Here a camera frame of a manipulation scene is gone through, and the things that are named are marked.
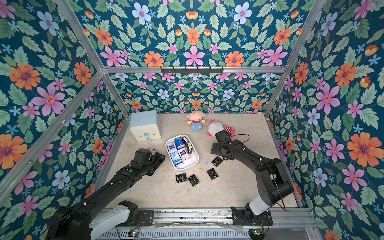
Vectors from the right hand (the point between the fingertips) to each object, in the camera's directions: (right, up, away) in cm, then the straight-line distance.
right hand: (219, 150), depth 91 cm
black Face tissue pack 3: (-4, -13, -5) cm, 15 cm away
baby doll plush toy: (-15, +19, +16) cm, 30 cm away
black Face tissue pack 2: (-2, -7, 0) cm, 7 cm away
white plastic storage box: (-26, -8, -3) cm, 27 cm away
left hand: (-32, -4, -6) cm, 33 cm away
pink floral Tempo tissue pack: (-30, +2, +2) cm, 30 cm away
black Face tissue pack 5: (-23, -15, -6) cm, 28 cm away
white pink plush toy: (-2, +14, +13) cm, 19 cm away
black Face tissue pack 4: (-16, -16, -8) cm, 24 cm away
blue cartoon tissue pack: (-26, +4, +4) cm, 27 cm away
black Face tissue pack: (-19, +1, +2) cm, 19 cm away
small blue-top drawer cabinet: (-47, +15, +2) cm, 49 cm away
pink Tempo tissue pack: (-22, -2, -1) cm, 22 cm away
